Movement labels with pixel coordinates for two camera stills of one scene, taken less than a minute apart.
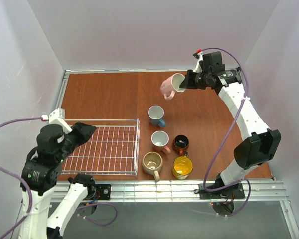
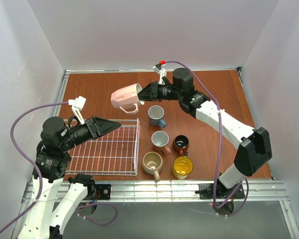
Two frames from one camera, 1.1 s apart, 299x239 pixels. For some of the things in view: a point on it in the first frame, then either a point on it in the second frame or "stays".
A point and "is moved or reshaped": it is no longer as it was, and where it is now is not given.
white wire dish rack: x=113 y=149 stays
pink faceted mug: x=171 y=84 is moved or reshaped
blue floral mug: x=156 y=113 stays
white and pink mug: x=160 y=140 stays
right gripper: x=191 y=79 → x=154 y=91
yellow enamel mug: x=183 y=167 stays
